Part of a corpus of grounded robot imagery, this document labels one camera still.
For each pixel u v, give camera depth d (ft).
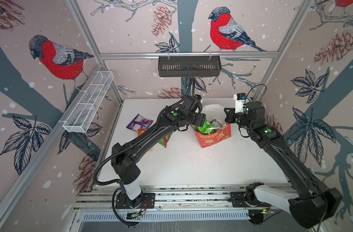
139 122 3.36
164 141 3.03
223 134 2.62
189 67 3.43
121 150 1.45
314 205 1.19
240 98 2.04
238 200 2.39
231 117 2.12
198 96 2.20
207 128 2.16
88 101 2.59
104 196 2.54
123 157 1.42
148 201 2.40
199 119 2.20
